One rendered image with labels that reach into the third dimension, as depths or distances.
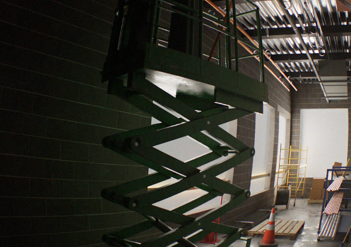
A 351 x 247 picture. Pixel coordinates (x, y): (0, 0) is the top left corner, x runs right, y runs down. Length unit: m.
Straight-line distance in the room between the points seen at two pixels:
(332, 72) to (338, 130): 4.60
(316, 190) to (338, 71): 4.46
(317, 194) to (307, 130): 2.92
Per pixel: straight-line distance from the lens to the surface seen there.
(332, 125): 11.57
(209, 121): 2.65
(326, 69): 7.33
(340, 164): 9.46
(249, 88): 2.96
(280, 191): 8.79
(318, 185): 10.12
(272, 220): 5.12
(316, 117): 11.67
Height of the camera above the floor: 1.59
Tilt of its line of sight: 6 degrees up
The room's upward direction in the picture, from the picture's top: 4 degrees clockwise
